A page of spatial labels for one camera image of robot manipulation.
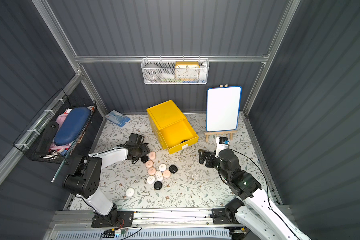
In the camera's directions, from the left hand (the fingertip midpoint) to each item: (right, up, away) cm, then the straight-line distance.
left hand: (146, 151), depth 96 cm
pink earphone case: (+3, -6, -5) cm, 9 cm away
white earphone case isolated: (-5, -19, -16) cm, 25 cm away
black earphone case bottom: (+10, -17, -12) cm, 23 cm away
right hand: (+38, +5, -24) cm, 45 cm away
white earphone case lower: (+6, -14, -12) cm, 19 cm away
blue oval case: (-26, +18, -28) cm, 42 cm away
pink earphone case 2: (+5, -10, -8) cm, 14 cm away
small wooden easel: (+41, +11, +3) cm, 43 cm away
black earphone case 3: (+25, +9, -15) cm, 30 cm away
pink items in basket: (-32, +7, -31) cm, 45 cm away
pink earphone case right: (+15, -11, -9) cm, 21 cm away
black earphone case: (0, -4, -3) cm, 5 cm away
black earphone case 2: (+18, -9, -7) cm, 22 cm away
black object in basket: (-34, +11, -32) cm, 49 cm away
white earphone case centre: (+10, -12, -10) cm, 19 cm away
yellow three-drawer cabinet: (+17, +16, -12) cm, 26 cm away
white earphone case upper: (+12, -8, -6) cm, 16 cm away
